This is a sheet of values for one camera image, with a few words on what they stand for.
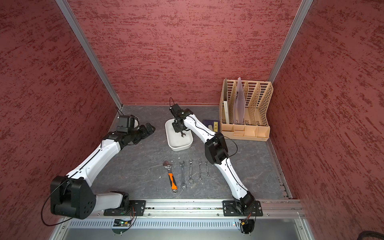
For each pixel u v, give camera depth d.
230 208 0.74
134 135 0.71
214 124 1.07
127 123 0.64
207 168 0.88
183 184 0.81
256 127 0.98
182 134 0.96
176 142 0.98
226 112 0.90
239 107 1.03
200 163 0.90
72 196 0.40
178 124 0.85
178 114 0.75
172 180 0.83
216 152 0.62
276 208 0.76
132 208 0.74
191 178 0.85
